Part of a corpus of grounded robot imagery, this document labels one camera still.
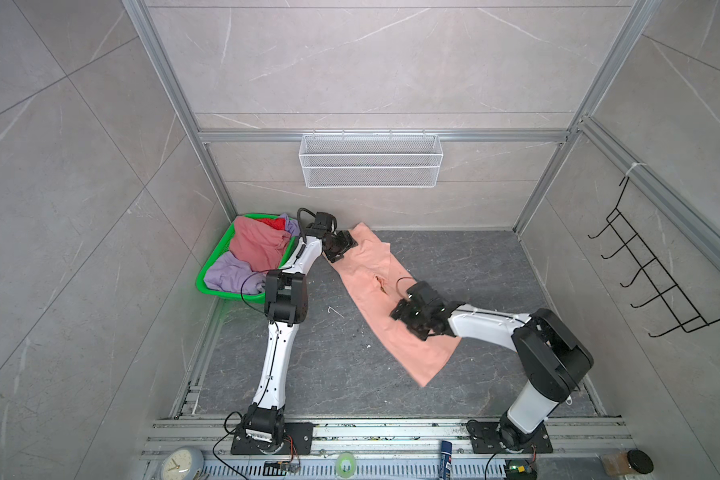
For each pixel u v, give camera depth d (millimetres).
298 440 731
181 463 674
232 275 996
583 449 750
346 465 700
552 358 452
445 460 686
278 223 1064
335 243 1000
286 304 686
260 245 1040
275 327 685
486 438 726
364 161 989
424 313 726
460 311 654
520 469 700
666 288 627
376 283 1009
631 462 624
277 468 716
